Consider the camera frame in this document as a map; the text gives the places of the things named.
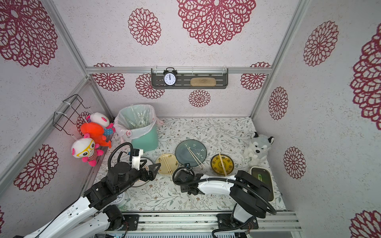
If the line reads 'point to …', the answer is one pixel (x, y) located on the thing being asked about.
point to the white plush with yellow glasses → (86, 148)
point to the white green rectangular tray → (264, 175)
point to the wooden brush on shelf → (203, 82)
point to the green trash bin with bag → (137, 124)
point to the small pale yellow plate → (172, 162)
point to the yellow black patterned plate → (217, 166)
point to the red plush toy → (95, 131)
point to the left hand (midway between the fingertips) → (154, 164)
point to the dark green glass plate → (183, 155)
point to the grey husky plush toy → (256, 153)
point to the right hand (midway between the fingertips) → (183, 184)
